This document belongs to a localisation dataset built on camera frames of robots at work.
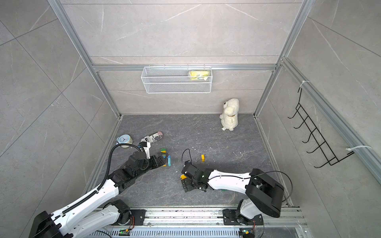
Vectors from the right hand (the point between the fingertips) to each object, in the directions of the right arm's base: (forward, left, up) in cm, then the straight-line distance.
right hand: (189, 183), depth 84 cm
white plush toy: (+43, -29, +9) cm, 52 cm away
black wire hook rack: (+1, -60, +31) cm, 67 cm away
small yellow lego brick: (+15, -9, +1) cm, 18 cm away
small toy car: (+31, +25, +3) cm, 40 cm away
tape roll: (+30, +45, +3) cm, 54 cm away
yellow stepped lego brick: (+3, +4, 0) cm, 5 cm away
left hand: (+11, +13, +15) cm, 23 cm away
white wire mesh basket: (+61, +9, +29) cm, 68 cm away
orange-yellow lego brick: (+22, +18, -1) cm, 28 cm away
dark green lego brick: (+22, +18, +1) cm, 28 cm away
